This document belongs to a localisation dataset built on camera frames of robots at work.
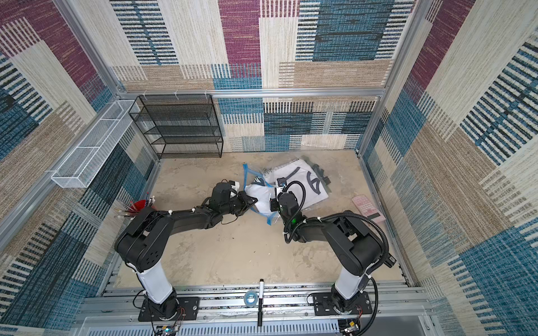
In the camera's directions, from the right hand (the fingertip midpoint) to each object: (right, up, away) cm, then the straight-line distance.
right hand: (279, 190), depth 93 cm
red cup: (-60, -6, -4) cm, 60 cm away
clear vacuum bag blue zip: (-13, +8, +5) cm, 16 cm away
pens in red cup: (-58, -7, -14) cm, 60 cm away
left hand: (-8, -4, -2) cm, 9 cm away
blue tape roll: (-11, -38, -16) cm, 43 cm away
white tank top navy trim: (+17, 0, +8) cm, 19 cm away
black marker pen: (-7, -40, -21) cm, 46 cm away
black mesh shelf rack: (-50, +32, +15) cm, 62 cm away
